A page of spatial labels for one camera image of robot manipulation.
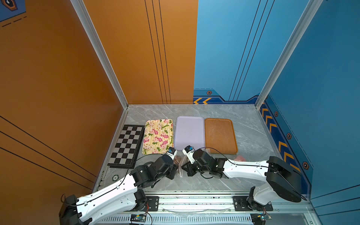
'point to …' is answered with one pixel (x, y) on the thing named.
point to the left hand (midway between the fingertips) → (177, 164)
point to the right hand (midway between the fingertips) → (182, 168)
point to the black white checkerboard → (124, 154)
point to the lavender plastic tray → (189, 131)
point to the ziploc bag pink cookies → (240, 158)
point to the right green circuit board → (259, 219)
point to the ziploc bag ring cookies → (179, 160)
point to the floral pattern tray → (158, 136)
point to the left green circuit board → (138, 218)
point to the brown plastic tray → (220, 136)
